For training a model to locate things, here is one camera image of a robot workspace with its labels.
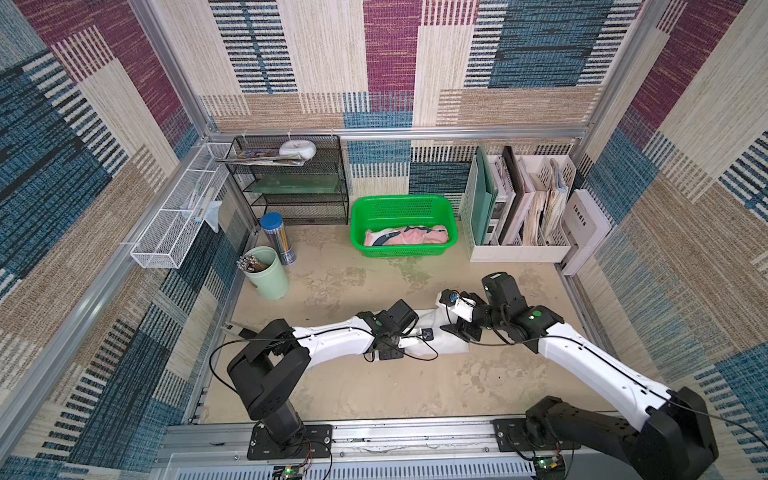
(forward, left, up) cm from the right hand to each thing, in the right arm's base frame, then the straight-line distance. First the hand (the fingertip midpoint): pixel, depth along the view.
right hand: (447, 309), depth 81 cm
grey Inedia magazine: (+26, -45, +3) cm, 52 cm away
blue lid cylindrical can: (+27, +51, +7) cm, 58 cm away
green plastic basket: (+48, +13, -9) cm, 51 cm away
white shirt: (-7, +1, -6) cm, 9 cm away
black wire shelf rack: (+50, +46, +6) cm, 68 cm away
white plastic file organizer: (+28, -23, +9) cm, 38 cm away
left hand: (-2, +14, -12) cm, 19 cm away
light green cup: (+13, +52, -6) cm, 54 cm away
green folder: (+27, -12, +15) cm, 33 cm away
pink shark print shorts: (+32, +9, -5) cm, 33 cm away
